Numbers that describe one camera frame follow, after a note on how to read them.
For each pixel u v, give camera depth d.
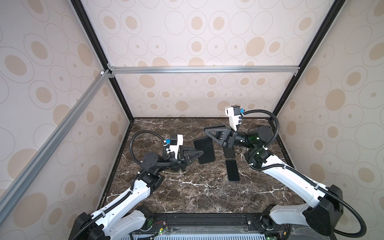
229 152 0.96
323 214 0.38
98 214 0.41
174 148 0.54
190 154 0.56
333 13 0.69
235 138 0.50
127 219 0.57
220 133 0.53
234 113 0.51
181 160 0.54
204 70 0.90
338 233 0.43
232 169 0.92
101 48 0.82
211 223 0.75
